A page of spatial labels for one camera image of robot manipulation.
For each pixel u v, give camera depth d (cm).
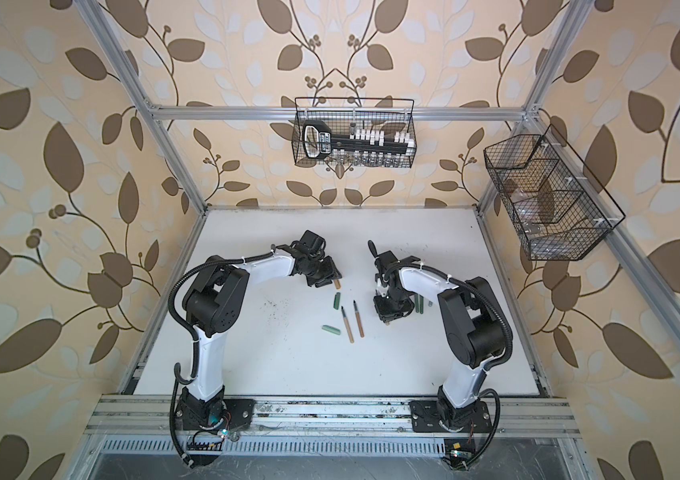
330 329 89
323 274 89
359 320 91
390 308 80
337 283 99
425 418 73
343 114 91
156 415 75
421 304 94
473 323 48
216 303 54
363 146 83
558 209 73
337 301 95
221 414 73
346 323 91
